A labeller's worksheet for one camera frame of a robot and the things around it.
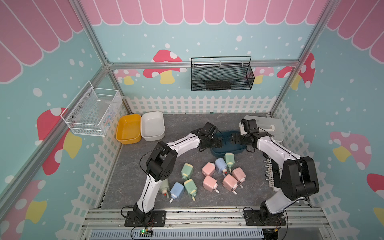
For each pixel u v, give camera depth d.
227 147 0.91
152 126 1.10
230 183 0.79
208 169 0.84
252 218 0.74
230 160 0.87
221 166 0.85
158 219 0.74
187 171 0.83
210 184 0.79
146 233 0.73
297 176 0.47
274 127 0.97
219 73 0.95
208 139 0.81
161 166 0.55
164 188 0.77
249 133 0.72
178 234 0.71
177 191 0.76
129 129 1.10
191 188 0.77
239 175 0.81
